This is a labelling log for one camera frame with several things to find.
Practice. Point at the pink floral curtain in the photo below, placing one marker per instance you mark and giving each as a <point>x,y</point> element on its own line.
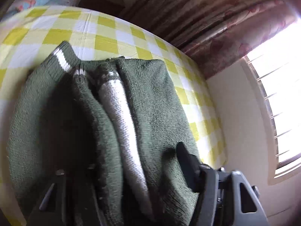
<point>214,33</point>

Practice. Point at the green and white knit sweater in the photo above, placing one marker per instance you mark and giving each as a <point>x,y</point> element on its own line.
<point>95,142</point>

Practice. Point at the dark wooden nightstand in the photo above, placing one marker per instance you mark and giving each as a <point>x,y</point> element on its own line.
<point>111,7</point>

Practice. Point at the yellow checkered table cover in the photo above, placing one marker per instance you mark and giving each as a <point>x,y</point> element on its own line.
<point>30,36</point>

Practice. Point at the barred window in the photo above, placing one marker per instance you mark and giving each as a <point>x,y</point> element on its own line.
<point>274,70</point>

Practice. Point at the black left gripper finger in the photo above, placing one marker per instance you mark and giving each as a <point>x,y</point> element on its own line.
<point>190,167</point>

